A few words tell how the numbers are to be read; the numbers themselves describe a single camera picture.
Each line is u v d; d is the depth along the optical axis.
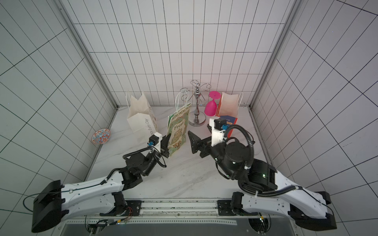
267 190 0.37
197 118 1.10
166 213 0.72
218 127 0.41
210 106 0.93
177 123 0.70
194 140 0.45
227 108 0.98
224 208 0.72
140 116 0.81
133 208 0.72
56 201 0.40
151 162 0.60
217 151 0.45
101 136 1.00
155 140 0.54
